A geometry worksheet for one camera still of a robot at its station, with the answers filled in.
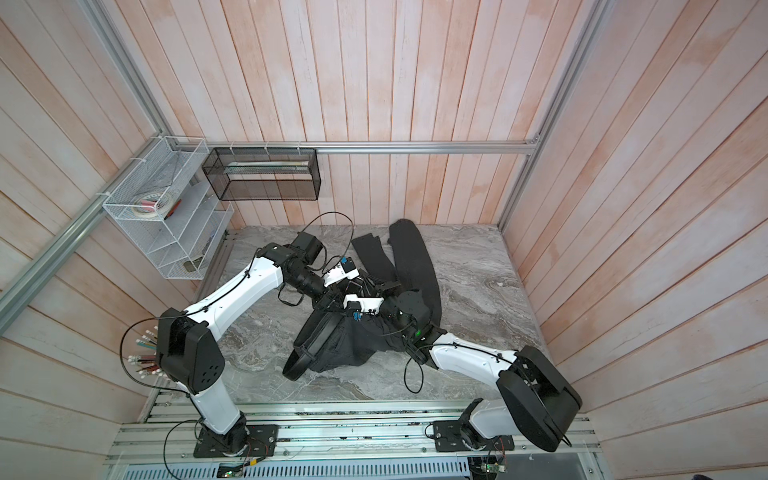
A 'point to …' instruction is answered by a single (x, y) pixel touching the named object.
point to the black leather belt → (311, 339)
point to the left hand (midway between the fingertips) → (343, 309)
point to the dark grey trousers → (354, 341)
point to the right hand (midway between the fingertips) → (368, 271)
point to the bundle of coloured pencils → (147, 365)
